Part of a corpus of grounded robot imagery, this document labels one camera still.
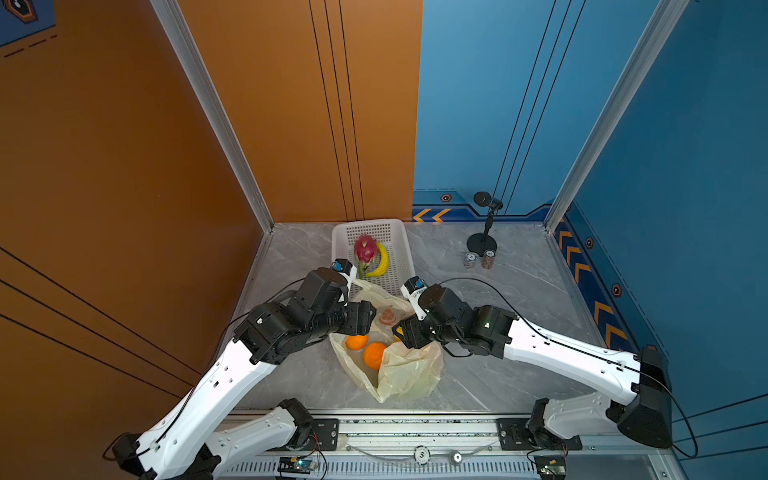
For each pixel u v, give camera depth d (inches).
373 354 32.5
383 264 40.7
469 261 41.0
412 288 25.2
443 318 21.4
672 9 27.1
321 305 18.8
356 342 33.3
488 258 40.4
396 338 26.8
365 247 40.3
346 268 22.8
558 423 23.8
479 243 44.2
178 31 28.2
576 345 17.8
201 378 15.9
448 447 29.0
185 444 14.6
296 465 27.8
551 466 28.0
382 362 29.0
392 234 43.6
